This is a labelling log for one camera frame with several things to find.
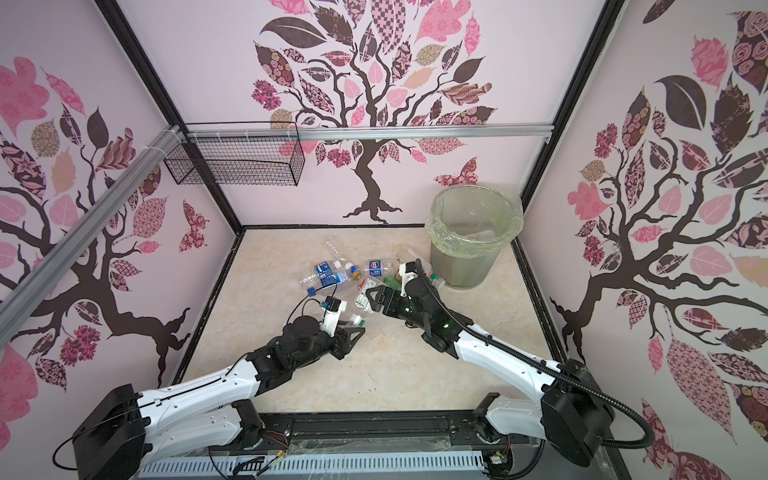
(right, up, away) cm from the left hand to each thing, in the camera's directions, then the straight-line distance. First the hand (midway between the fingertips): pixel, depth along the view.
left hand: (359, 332), depth 78 cm
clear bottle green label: (+1, +9, -3) cm, 10 cm away
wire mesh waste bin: (+32, +15, +17) cm, 39 cm away
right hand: (+5, +11, -1) cm, 12 cm away
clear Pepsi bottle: (+4, +16, +22) cm, 27 cm away
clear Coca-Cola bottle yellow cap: (-1, +4, -1) cm, 4 cm away
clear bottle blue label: (-14, +18, +22) cm, 32 cm away
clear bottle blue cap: (-12, +13, +19) cm, 27 cm away
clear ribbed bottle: (-12, +22, +29) cm, 39 cm away
